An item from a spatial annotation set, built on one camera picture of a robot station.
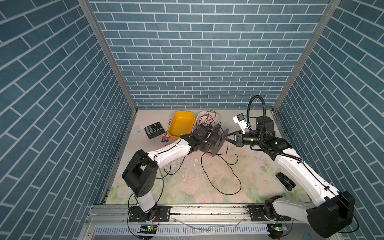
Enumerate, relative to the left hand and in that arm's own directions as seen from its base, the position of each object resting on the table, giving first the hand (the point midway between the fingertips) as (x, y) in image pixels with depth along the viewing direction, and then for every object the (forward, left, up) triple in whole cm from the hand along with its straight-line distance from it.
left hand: (207, 143), depth 88 cm
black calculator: (+17, +36, -9) cm, 41 cm away
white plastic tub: (+24, -9, -5) cm, 26 cm away
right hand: (-6, -6, +17) cm, 19 cm away
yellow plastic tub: (+24, +17, -9) cm, 31 cm away
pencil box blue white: (+12, +27, -9) cm, 31 cm away
